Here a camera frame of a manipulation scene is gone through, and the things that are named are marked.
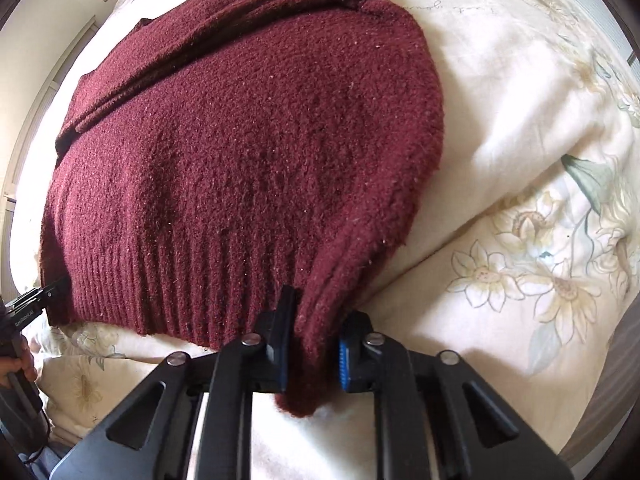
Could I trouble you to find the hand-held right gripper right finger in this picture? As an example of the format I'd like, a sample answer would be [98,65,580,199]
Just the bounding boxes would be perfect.
[337,310,576,480]

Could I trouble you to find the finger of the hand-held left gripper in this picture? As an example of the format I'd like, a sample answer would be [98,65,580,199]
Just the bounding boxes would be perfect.
[42,276,69,307]

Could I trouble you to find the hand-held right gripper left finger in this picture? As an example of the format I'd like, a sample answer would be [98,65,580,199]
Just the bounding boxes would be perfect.
[50,285,301,480]

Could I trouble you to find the dark red knit sweater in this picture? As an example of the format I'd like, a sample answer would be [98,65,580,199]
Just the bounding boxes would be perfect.
[39,0,447,418]

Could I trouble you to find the person's left hand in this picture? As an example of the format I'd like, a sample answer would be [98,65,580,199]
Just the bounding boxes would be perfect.
[0,334,39,387]

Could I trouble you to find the person's blue trouser leg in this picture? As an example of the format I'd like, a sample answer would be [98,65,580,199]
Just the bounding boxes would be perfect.
[27,449,70,480]

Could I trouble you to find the white floral duvet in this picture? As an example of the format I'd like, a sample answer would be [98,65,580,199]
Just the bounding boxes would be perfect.
[30,0,640,480]

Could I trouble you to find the black cable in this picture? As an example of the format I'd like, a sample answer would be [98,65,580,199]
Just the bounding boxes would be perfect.
[19,407,52,461]

